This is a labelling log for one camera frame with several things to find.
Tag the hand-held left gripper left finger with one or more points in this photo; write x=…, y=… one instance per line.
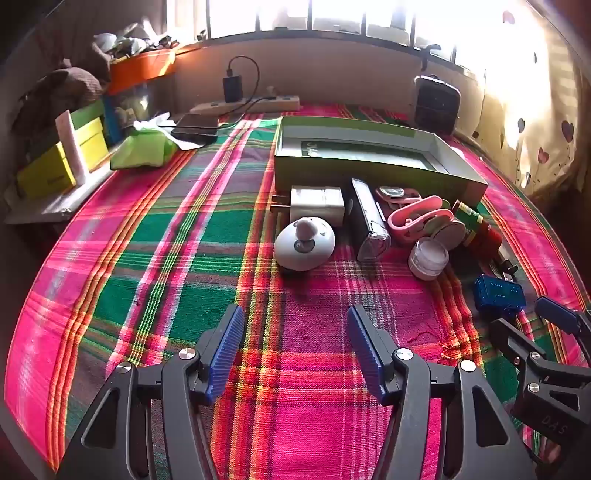
x=226, y=350

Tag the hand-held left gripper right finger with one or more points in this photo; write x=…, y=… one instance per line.
x=364, y=355

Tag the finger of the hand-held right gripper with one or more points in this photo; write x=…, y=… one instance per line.
x=512, y=341
x=558, y=318

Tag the blue usb device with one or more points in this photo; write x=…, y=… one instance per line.
x=496, y=295

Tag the small white jar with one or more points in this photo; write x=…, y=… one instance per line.
x=427, y=261

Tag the red jar with green label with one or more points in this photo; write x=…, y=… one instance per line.
x=475, y=226

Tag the white round knob device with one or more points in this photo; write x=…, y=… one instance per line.
x=300, y=251

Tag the green white thread spool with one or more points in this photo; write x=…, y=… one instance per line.
x=450, y=235

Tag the pink loop clip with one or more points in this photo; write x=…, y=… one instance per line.
x=401, y=221

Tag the black device with clear cap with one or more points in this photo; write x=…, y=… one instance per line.
x=364, y=207

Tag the white charger adapter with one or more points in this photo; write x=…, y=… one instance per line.
x=314, y=203

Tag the pink holder with oval insert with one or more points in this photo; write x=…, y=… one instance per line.
x=392, y=191

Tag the green cardboard box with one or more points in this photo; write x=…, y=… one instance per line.
x=369, y=170

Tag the plaid blanket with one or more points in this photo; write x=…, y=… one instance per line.
x=184, y=258

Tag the cream curtain with hearts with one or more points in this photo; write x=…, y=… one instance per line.
x=531, y=115

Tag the green tissue pack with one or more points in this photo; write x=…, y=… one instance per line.
x=138, y=150

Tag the black smartphone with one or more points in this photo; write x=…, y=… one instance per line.
x=196, y=124

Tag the grey portable air cooler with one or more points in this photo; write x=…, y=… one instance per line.
x=436, y=106

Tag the white power strip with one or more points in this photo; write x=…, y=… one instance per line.
x=277, y=102

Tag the yellow box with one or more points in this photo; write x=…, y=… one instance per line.
x=46, y=170

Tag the white tube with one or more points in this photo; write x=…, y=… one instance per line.
x=71, y=147

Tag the blue box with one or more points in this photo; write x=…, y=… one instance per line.
x=112, y=120

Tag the dark glossy box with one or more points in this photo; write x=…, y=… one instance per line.
x=147, y=101

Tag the black charger brick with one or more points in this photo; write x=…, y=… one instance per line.
x=233, y=88

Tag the white plug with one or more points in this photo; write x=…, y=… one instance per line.
x=271, y=90

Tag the black window latch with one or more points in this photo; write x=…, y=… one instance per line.
x=425, y=55

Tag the brown cloth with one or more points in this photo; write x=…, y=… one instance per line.
x=64, y=87

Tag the window with metal bars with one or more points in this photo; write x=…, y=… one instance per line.
x=309, y=18

